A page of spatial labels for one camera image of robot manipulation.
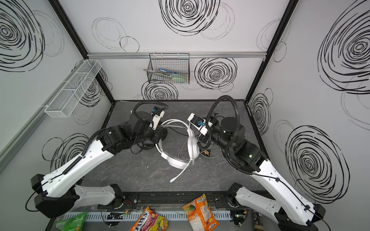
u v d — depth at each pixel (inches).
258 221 26.1
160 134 22.9
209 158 34.9
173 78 34.1
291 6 28.0
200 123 17.5
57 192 15.3
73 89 28.3
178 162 22.2
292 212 14.7
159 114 23.0
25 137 22.0
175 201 29.6
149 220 25.9
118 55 37.5
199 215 26.2
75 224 25.6
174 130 38.8
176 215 27.7
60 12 28.7
